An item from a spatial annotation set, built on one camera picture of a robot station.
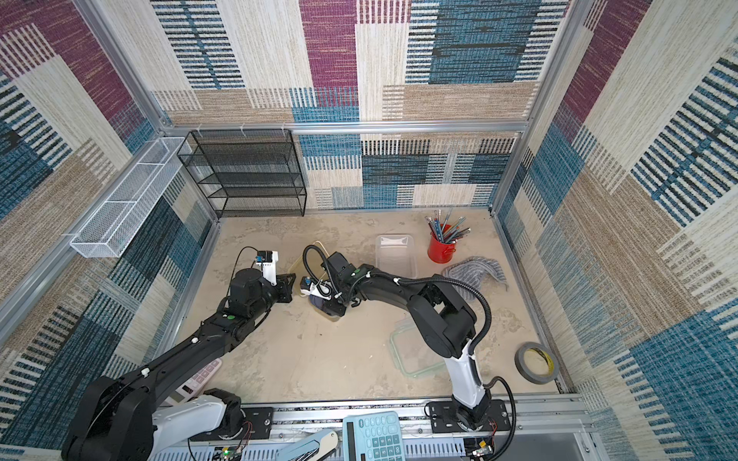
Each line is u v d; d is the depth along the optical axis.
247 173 1.09
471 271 0.97
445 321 0.51
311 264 0.79
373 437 0.70
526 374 0.78
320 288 0.79
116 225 0.72
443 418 0.73
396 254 1.11
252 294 0.65
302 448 0.68
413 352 0.85
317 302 0.84
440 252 0.99
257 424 0.73
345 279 0.72
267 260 0.73
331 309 0.80
